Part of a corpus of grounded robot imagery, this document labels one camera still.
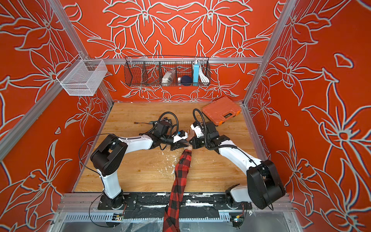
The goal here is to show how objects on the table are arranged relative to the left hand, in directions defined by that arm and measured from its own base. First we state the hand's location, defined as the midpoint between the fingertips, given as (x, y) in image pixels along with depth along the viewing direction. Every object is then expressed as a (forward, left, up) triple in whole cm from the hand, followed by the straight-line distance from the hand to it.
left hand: (187, 142), depth 87 cm
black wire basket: (+43, +30, +22) cm, 57 cm away
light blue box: (+32, -3, +24) cm, 40 cm away
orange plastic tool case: (+33, -24, -5) cm, 41 cm away
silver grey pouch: (+34, +15, +23) cm, 43 cm away
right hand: (-2, 0, +4) cm, 4 cm away
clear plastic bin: (+30, +71, +23) cm, 80 cm away
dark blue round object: (+35, +3, +20) cm, 41 cm away
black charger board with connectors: (+19, +27, -8) cm, 34 cm away
